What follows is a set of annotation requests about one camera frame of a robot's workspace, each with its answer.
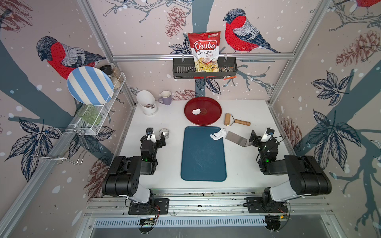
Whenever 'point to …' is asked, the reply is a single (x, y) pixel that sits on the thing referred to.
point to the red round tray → (203, 111)
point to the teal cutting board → (203, 158)
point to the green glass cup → (89, 113)
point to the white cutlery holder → (147, 101)
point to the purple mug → (165, 97)
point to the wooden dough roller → (229, 120)
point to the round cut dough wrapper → (196, 111)
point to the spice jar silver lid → (117, 78)
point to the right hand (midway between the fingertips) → (260, 130)
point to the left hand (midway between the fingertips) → (157, 130)
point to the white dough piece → (219, 135)
